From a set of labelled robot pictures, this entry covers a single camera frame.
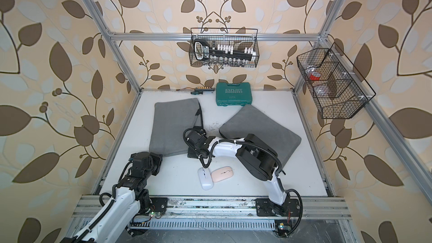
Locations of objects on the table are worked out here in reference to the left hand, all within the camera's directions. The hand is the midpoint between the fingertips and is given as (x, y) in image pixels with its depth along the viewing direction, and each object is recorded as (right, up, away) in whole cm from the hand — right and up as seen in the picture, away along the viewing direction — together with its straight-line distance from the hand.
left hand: (161, 152), depth 87 cm
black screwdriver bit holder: (+19, +37, +33) cm, 53 cm away
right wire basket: (+85, +34, -12) cm, 92 cm away
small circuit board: (+58, -28, -17) cm, 67 cm away
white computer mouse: (+24, -11, -6) cm, 27 cm away
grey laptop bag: (-1, +16, +18) cm, 24 cm away
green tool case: (+40, +32, +25) cm, 57 cm away
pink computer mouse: (+32, -9, -5) cm, 34 cm away
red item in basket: (+77, +39, -5) cm, 86 cm away
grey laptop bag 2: (+50, +16, +15) cm, 54 cm away
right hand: (+15, -2, +4) cm, 15 cm away
